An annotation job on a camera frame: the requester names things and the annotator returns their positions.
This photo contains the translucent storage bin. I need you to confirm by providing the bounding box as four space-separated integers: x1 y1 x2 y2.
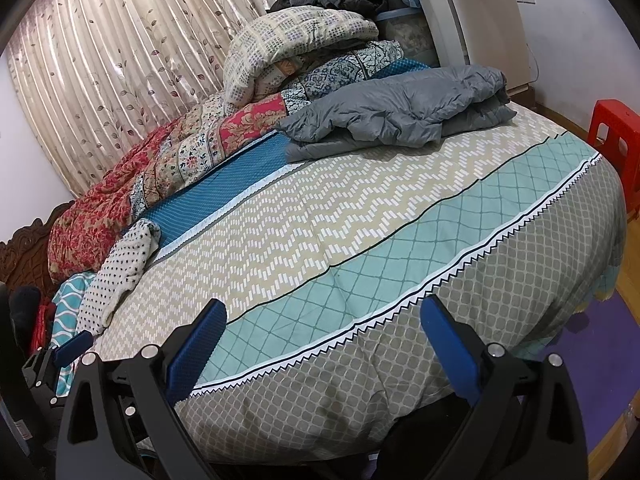
375 8 439 67

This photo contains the white dotted pillow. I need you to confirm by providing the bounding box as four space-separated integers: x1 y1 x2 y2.
76 219 160 336

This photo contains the grey puffer jacket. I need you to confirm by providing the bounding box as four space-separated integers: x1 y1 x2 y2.
277 65 516 162

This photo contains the red floral patchwork quilt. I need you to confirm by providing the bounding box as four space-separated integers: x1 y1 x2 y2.
48 40 406 283

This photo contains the teal wave-pattern pillow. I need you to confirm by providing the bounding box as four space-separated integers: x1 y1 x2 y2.
50 272 96 396

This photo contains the red plastic stool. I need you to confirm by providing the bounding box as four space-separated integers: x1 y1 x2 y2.
587 100 640 219

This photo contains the purple floor mat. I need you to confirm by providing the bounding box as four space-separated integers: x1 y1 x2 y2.
536 294 640 450

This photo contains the patterned teal grey bedspread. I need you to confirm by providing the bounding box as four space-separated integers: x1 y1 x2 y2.
96 108 626 463

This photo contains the beige leaf-print curtain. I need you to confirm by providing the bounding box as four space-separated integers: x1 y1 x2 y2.
6 0 276 196

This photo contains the cream checked folded quilt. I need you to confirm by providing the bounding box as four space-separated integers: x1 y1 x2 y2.
222 6 378 113

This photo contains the dark wooden headboard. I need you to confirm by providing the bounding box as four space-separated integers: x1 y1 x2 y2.
0 200 74 299

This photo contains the white standing air conditioner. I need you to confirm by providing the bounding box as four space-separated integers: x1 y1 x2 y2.
420 0 530 93

